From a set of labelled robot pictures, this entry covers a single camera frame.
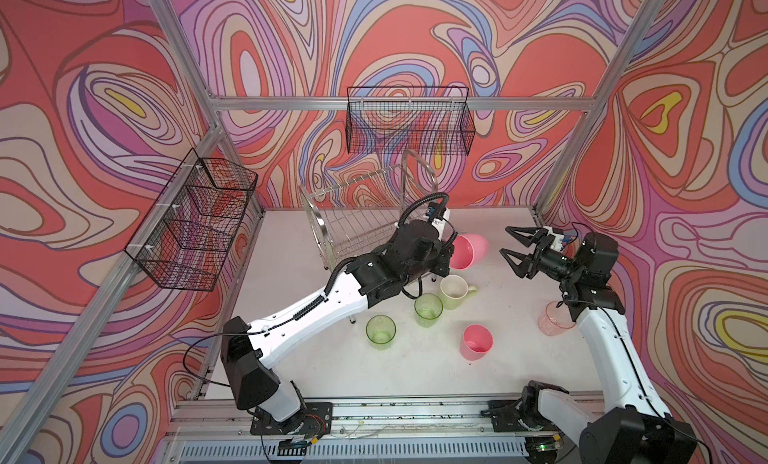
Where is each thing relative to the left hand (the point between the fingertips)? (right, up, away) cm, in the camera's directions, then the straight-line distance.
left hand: (457, 243), depth 67 cm
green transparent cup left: (-18, -26, +19) cm, 37 cm away
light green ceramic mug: (+5, -15, +23) cm, 28 cm away
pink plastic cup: (+10, -28, +17) cm, 34 cm away
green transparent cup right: (-3, -20, +23) cm, 31 cm away
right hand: (+12, 0, +4) cm, 13 cm away
